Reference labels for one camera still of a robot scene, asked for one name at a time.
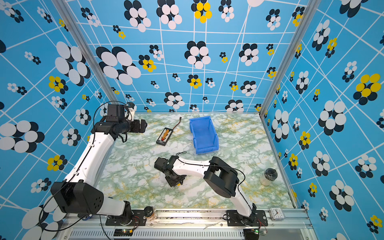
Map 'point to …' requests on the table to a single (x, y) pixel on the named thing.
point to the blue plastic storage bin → (205, 138)
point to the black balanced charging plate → (164, 136)
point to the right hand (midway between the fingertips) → (177, 180)
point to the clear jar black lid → (269, 175)
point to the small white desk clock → (277, 213)
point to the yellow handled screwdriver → (178, 184)
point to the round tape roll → (148, 211)
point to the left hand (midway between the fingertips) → (140, 121)
